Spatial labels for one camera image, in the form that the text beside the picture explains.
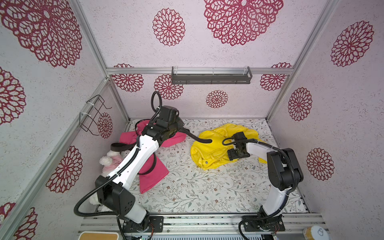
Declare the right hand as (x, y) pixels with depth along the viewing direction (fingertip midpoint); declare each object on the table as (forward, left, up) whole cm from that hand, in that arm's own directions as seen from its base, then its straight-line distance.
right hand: (235, 153), depth 99 cm
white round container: (-44, -29, +4) cm, 52 cm away
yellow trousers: (-5, +17, +5) cm, 18 cm away
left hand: (0, +34, +29) cm, 45 cm away
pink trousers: (-15, +53, +2) cm, 55 cm away
